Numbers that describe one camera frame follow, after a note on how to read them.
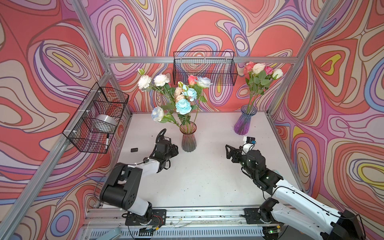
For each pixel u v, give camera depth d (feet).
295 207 1.61
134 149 3.23
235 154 2.26
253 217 2.41
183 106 2.26
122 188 1.45
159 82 2.30
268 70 2.70
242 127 3.36
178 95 2.45
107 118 2.41
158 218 2.37
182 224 2.40
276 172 2.83
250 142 2.18
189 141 2.95
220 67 3.13
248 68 2.81
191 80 2.47
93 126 2.36
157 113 2.22
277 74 2.68
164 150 2.40
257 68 2.70
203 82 2.39
